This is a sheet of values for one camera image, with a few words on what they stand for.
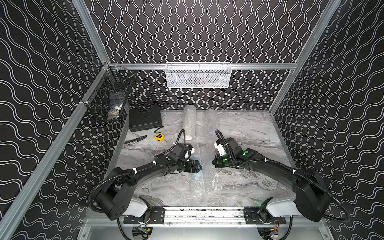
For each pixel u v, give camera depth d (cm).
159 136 103
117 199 42
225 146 66
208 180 81
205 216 76
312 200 42
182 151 69
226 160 71
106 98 92
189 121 103
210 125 102
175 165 67
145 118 119
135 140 103
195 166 76
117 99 103
